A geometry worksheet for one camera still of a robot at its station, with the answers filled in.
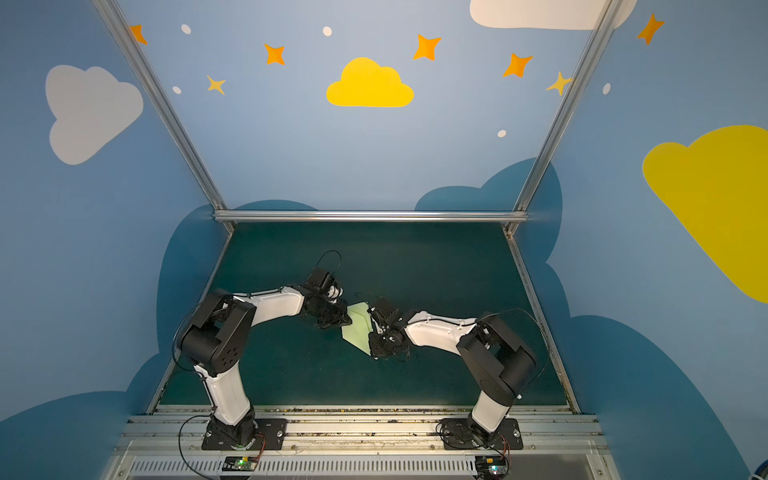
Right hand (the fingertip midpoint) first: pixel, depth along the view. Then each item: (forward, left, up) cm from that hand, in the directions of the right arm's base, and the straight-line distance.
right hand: (374, 348), depth 89 cm
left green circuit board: (-30, +30, -1) cm, 43 cm away
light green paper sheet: (+6, +6, -1) cm, 8 cm away
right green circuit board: (-27, -31, -2) cm, 41 cm away
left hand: (+8, +7, +1) cm, 11 cm away
